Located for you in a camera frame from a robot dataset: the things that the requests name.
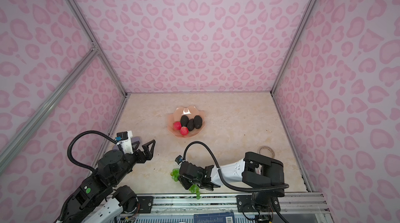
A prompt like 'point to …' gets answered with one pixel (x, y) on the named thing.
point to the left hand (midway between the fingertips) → (147, 140)
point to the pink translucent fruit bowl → (190, 111)
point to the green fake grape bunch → (194, 188)
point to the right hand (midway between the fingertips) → (181, 176)
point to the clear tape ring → (272, 151)
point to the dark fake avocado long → (184, 120)
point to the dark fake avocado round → (197, 121)
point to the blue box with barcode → (214, 218)
